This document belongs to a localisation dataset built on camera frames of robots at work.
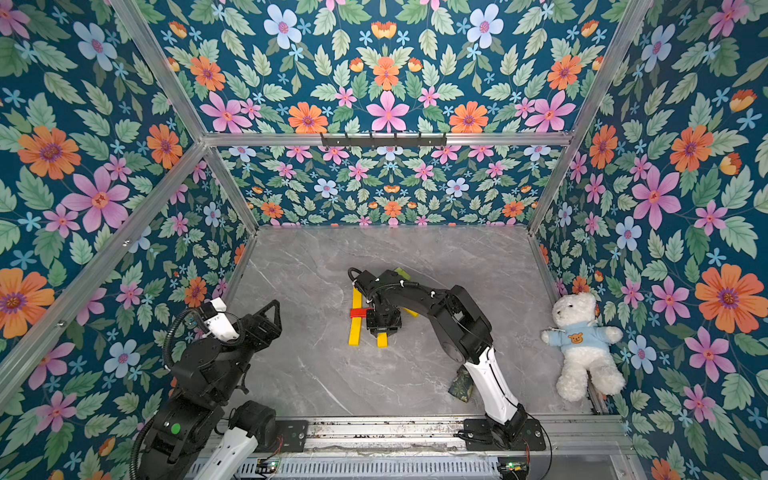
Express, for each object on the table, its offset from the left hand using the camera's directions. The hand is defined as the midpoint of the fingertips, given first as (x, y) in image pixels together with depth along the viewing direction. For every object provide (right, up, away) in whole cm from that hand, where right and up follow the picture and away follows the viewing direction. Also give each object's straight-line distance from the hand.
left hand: (272, 309), depth 67 cm
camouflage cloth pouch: (+46, -23, +14) cm, 53 cm away
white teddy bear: (+80, -13, +14) cm, 82 cm away
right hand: (+23, -11, +26) cm, 37 cm away
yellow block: (+15, -12, +24) cm, 31 cm away
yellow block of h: (+14, -3, +32) cm, 35 cm away
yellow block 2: (+23, -14, +22) cm, 35 cm away
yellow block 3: (+33, -7, +27) cm, 43 cm away
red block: (+15, -7, +30) cm, 34 cm away
